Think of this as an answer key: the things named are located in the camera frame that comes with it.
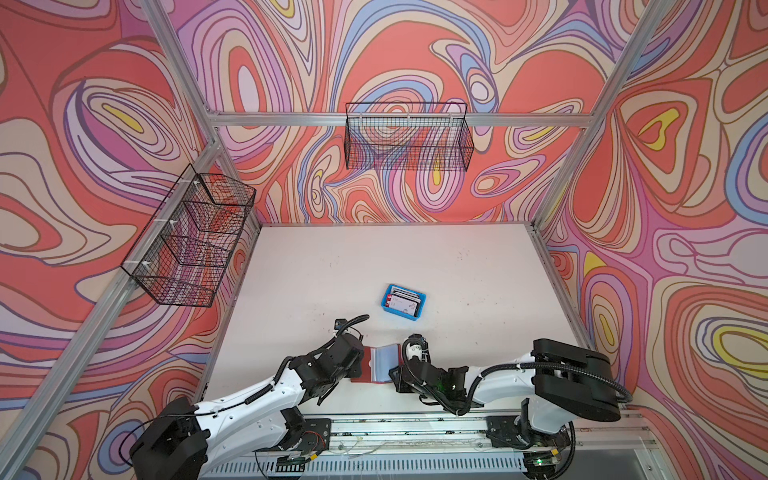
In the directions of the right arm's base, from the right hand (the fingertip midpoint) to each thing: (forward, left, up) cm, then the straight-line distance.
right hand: (394, 381), depth 83 cm
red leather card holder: (+4, +4, +2) cm, 7 cm away
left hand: (+6, +9, +4) cm, 11 cm away
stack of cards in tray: (+26, -5, +5) cm, 26 cm away
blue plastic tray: (+22, -10, +4) cm, 25 cm away
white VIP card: (+22, -3, +5) cm, 23 cm away
